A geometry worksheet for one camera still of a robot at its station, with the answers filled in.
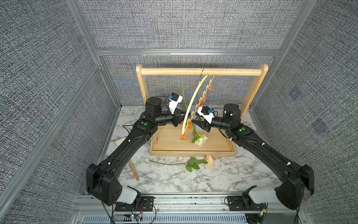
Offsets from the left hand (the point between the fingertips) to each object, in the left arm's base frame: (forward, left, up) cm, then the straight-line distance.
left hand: (191, 113), depth 68 cm
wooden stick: (-13, +35, -35) cm, 51 cm away
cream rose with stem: (-4, -6, -20) cm, 21 cm away
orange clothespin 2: (-4, +1, -6) cm, 7 cm away
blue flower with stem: (-4, -3, -6) cm, 8 cm away
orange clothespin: (+5, -5, +1) cm, 8 cm away
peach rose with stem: (-12, -2, -33) cm, 35 cm away
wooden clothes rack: (+3, +15, -33) cm, 36 cm away
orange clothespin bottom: (-9, +5, -7) cm, 12 cm away
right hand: (+2, -2, -1) cm, 3 cm away
